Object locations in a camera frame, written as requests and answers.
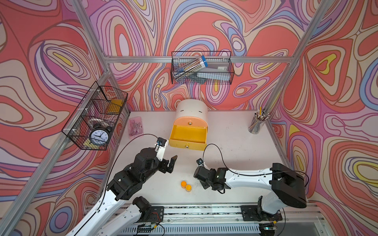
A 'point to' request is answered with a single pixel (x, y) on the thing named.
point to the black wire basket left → (92, 122)
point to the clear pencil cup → (258, 121)
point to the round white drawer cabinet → (191, 125)
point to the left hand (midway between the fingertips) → (169, 153)
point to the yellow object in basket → (114, 106)
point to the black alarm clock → (100, 135)
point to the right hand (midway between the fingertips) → (206, 180)
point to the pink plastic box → (136, 128)
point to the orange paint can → (183, 184)
